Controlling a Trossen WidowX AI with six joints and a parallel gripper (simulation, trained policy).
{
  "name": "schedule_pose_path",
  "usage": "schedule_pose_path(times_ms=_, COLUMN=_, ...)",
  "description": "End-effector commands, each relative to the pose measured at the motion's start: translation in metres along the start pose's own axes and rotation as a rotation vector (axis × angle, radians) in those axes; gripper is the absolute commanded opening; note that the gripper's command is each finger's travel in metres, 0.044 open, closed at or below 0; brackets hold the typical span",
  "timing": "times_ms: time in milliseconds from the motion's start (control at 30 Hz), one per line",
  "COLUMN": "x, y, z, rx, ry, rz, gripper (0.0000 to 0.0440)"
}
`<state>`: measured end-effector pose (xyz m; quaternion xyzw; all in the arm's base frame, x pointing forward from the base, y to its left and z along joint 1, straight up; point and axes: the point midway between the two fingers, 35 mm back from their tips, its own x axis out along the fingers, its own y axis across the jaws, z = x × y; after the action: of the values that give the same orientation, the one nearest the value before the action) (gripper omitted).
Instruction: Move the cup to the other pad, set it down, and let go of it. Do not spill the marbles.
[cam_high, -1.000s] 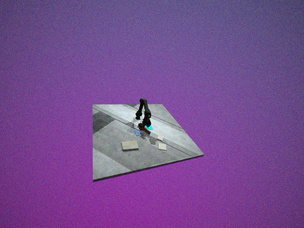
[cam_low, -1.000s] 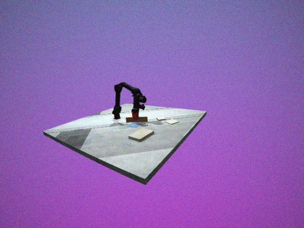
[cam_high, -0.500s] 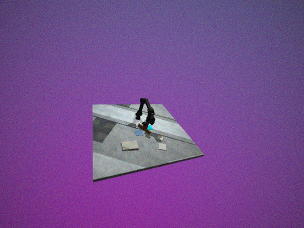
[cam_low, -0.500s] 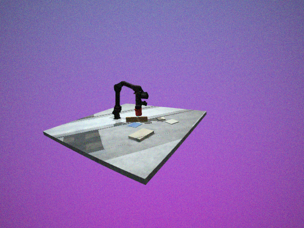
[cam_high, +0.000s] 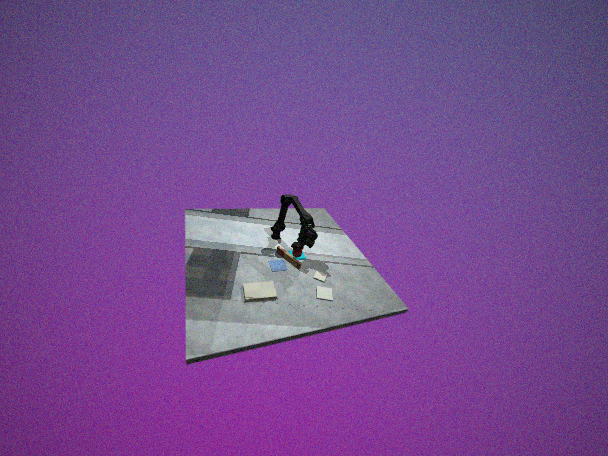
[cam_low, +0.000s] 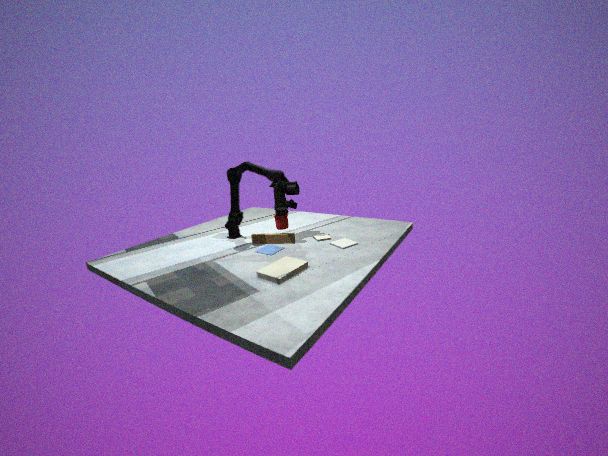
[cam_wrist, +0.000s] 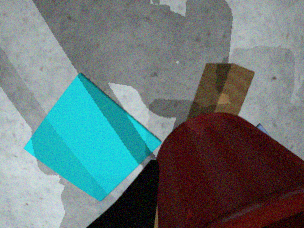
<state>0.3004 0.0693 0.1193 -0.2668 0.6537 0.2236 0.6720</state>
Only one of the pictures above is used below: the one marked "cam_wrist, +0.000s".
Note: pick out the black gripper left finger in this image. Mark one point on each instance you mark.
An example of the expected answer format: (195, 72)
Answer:
(136, 208)

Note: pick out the tan wooden plank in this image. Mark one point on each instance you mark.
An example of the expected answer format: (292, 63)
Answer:
(222, 89)

